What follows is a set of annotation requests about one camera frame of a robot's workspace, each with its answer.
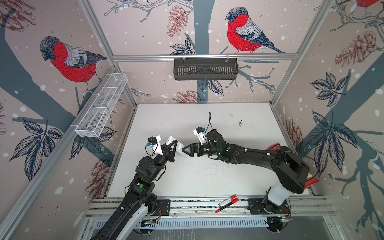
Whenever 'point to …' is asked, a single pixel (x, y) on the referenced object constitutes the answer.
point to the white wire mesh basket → (101, 105)
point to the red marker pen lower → (234, 200)
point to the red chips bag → (309, 181)
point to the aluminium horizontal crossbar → (142, 57)
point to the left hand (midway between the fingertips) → (175, 142)
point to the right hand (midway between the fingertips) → (186, 150)
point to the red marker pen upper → (231, 197)
